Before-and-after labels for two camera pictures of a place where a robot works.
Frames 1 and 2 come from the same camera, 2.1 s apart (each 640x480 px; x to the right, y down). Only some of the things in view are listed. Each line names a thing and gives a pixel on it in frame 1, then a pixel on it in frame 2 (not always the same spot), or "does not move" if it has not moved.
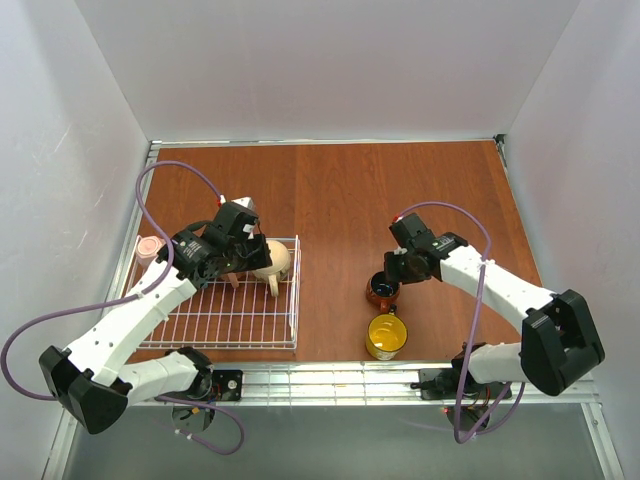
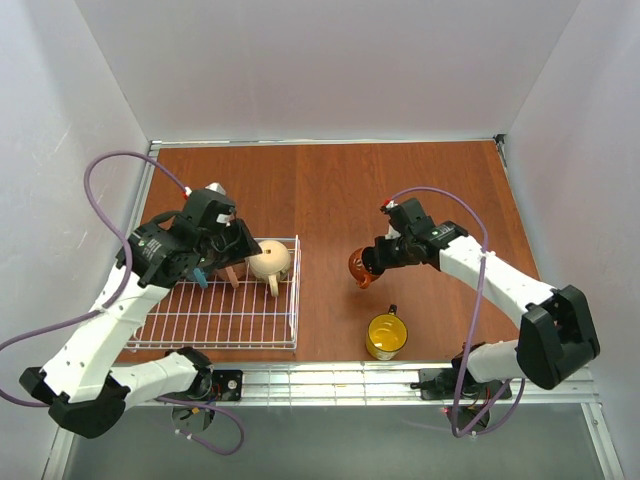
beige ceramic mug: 281,260 does not move
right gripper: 395,267 to 377,256
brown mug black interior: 383,291 to 363,276
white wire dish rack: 238,312 does not move
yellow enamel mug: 386,336 does not move
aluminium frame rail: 118,385 does not move
